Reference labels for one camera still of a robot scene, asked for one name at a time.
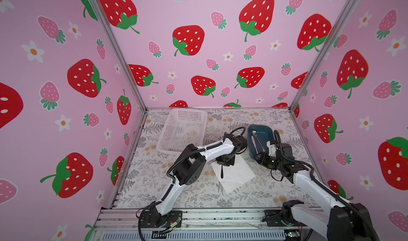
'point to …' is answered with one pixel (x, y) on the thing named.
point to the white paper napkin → (235, 175)
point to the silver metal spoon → (254, 133)
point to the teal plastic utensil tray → (265, 133)
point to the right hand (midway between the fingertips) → (255, 156)
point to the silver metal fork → (222, 172)
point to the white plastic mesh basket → (182, 127)
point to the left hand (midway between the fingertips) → (225, 164)
